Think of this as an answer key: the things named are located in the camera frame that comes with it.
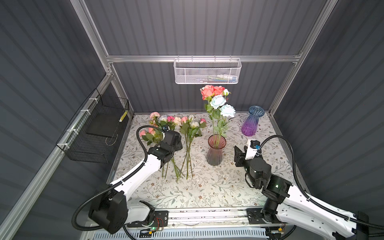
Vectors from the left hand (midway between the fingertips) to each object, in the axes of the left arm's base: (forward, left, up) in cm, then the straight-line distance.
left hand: (175, 141), depth 84 cm
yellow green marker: (+10, +28, +12) cm, 32 cm away
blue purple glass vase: (+21, -54, -14) cm, 59 cm away
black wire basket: (-3, +39, +11) cm, 41 cm away
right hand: (-12, -33, +8) cm, 36 cm away
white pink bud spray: (+19, -9, -13) cm, 25 cm away
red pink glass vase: (-4, -24, -11) cm, 26 cm away
